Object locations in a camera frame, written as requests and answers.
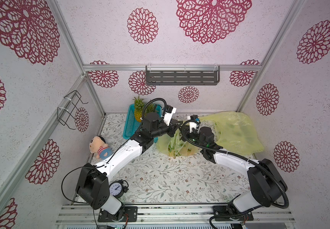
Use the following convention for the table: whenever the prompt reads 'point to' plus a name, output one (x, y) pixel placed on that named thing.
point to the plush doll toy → (98, 146)
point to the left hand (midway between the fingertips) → (181, 122)
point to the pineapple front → (176, 143)
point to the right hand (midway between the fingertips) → (178, 124)
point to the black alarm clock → (118, 188)
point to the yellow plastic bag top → (164, 141)
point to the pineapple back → (139, 107)
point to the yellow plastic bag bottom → (235, 131)
